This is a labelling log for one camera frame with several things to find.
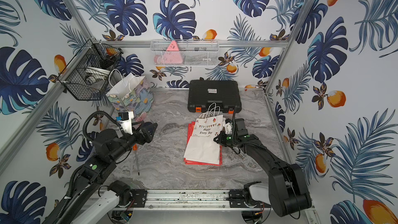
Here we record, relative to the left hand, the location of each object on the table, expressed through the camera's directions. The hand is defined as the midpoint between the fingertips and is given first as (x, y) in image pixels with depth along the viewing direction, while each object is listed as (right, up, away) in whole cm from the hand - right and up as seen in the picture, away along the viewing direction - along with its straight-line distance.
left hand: (149, 121), depth 67 cm
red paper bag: (+16, -9, +31) cm, 36 cm away
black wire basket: (-35, +23, +13) cm, 44 cm away
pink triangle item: (+6, +36, +23) cm, 43 cm away
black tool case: (+40, +15, +44) cm, 61 cm away
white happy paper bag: (+23, -17, +20) cm, 35 cm away
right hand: (+30, -11, +19) cm, 37 cm away
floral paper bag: (-16, +13, +17) cm, 27 cm away
